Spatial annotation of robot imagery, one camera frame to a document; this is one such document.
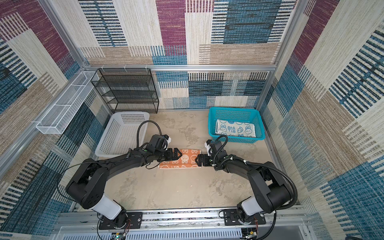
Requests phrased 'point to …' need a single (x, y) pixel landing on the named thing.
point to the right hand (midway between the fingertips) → (202, 161)
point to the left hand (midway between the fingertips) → (177, 153)
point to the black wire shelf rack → (127, 89)
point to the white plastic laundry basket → (124, 130)
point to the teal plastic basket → (253, 115)
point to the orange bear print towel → (187, 160)
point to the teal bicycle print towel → (234, 128)
